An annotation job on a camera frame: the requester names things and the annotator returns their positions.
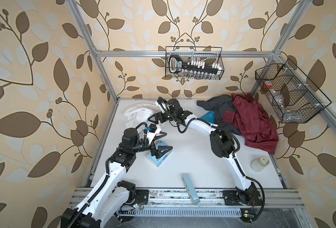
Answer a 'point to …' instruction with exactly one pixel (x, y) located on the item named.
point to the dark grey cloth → (219, 104)
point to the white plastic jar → (258, 164)
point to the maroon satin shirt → (253, 122)
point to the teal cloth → (209, 116)
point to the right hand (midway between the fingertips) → (153, 117)
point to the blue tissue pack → (158, 161)
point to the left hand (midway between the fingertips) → (169, 140)
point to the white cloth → (139, 113)
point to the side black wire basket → (295, 99)
